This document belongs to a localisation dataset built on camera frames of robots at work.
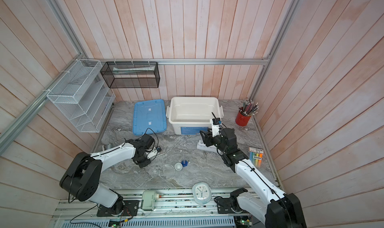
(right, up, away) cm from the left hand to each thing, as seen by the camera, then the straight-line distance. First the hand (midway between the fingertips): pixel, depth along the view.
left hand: (142, 162), depth 89 cm
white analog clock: (+35, -12, -12) cm, 39 cm away
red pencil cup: (+65, +25, +13) cm, 72 cm away
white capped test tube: (+11, +6, -9) cm, 15 cm away
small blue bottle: (+26, 0, -1) cm, 26 cm away
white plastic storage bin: (+29, +29, +23) cm, 46 cm away
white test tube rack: (+38, +8, +6) cm, 39 cm away
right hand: (+37, +20, -8) cm, 43 cm away
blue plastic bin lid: (-2, +27, +23) cm, 36 cm away
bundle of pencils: (+68, +34, +9) cm, 77 cm away
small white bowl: (+22, -1, -3) cm, 22 cm away
